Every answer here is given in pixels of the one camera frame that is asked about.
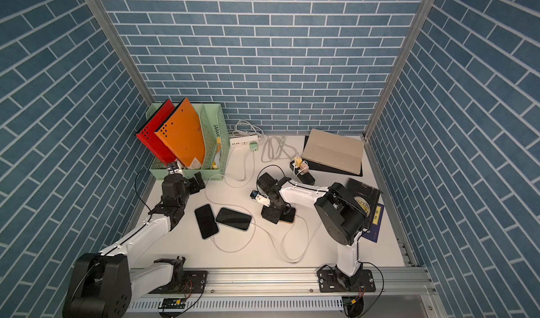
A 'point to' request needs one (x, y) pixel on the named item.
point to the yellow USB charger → (298, 161)
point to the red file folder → (146, 133)
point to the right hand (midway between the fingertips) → (275, 209)
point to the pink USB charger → (303, 164)
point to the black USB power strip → (306, 178)
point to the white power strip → (242, 142)
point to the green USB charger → (253, 146)
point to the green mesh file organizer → (216, 136)
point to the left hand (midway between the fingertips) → (195, 174)
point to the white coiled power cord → (272, 147)
